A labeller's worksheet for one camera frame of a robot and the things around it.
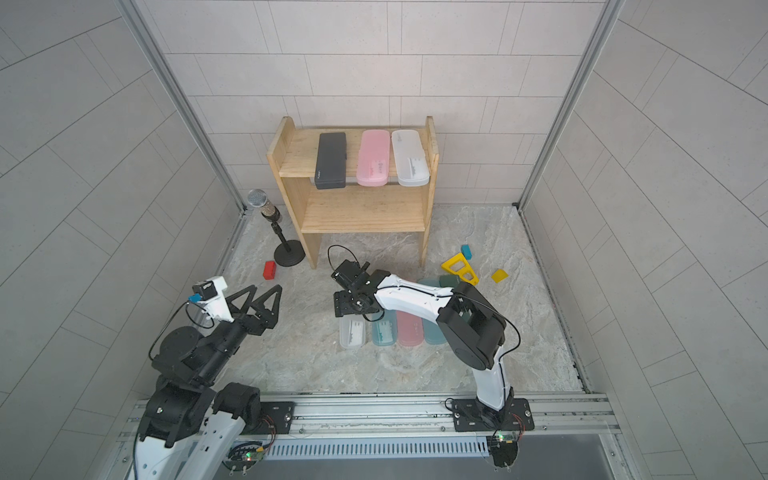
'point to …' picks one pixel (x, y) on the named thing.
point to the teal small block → (466, 250)
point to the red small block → (269, 270)
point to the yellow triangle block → (463, 270)
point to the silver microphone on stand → (290, 253)
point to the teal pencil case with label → (384, 327)
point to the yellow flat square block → (499, 275)
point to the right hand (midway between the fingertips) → (347, 309)
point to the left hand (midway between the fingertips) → (275, 287)
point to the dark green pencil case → (449, 280)
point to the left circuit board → (244, 456)
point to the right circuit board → (504, 449)
